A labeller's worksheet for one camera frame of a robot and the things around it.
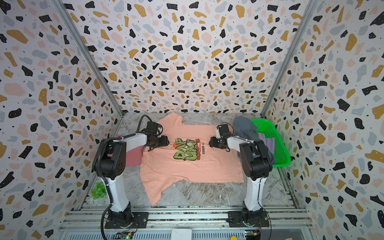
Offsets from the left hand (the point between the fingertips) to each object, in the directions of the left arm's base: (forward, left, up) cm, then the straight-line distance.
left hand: (165, 140), depth 101 cm
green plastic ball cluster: (-33, +30, +2) cm, 45 cm away
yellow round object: (-54, -37, +3) cm, 66 cm away
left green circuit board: (-52, +13, -3) cm, 54 cm away
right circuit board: (-53, -47, -4) cm, 71 cm away
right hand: (0, -31, 0) cm, 31 cm away
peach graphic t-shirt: (-11, -16, -4) cm, 19 cm away
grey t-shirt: (+5, -54, +6) cm, 55 cm away
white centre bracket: (-52, -15, +2) cm, 54 cm away
